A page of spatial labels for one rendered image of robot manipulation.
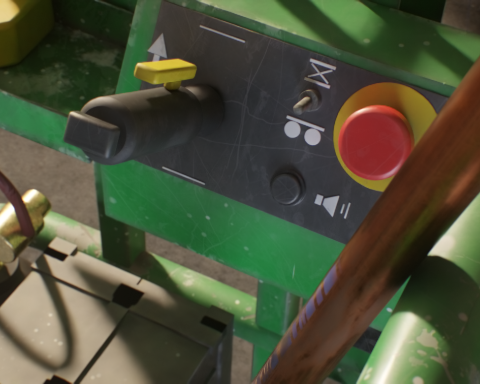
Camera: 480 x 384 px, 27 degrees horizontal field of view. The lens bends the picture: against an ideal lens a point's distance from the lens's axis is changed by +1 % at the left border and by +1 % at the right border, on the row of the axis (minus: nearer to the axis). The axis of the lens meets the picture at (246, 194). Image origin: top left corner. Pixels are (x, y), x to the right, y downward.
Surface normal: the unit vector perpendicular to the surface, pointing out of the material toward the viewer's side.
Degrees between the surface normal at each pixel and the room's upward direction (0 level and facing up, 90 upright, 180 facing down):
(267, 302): 90
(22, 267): 42
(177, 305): 0
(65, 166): 0
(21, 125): 90
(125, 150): 67
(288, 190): 58
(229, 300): 9
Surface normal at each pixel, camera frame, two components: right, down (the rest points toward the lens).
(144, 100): 0.55, -0.76
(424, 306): -0.37, -0.77
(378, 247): -0.70, 0.43
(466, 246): -0.10, -0.73
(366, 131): -0.37, 0.17
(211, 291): -0.04, -0.58
